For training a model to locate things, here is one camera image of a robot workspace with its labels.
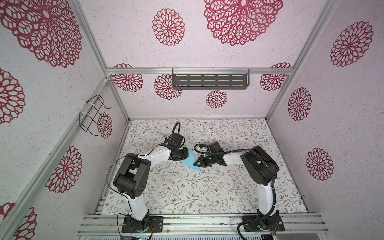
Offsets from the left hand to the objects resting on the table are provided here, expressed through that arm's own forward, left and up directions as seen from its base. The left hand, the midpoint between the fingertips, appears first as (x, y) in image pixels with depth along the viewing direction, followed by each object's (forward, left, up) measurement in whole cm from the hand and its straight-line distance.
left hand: (186, 157), depth 95 cm
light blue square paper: (-2, -2, -2) cm, 4 cm away
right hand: (-3, -5, -3) cm, 6 cm away
